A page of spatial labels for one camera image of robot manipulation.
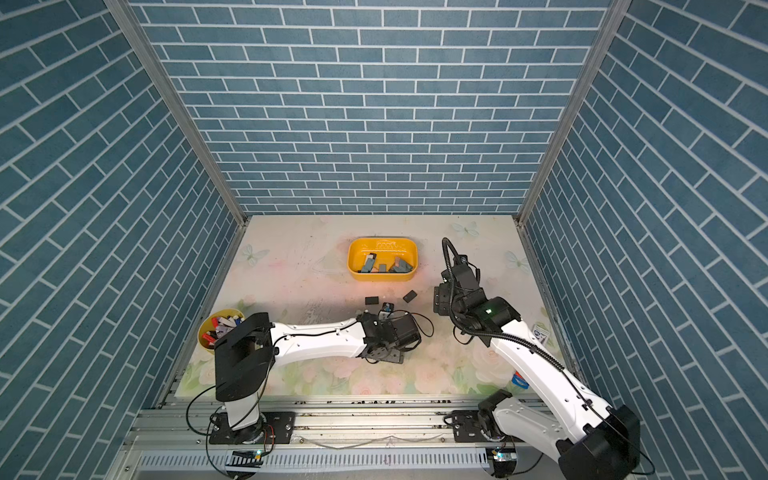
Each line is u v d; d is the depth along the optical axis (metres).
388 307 0.77
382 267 1.06
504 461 0.73
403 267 1.02
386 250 1.11
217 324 0.78
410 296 0.99
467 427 0.74
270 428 0.72
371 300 0.96
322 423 0.76
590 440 0.38
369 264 1.05
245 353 0.50
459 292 0.58
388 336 0.64
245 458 0.72
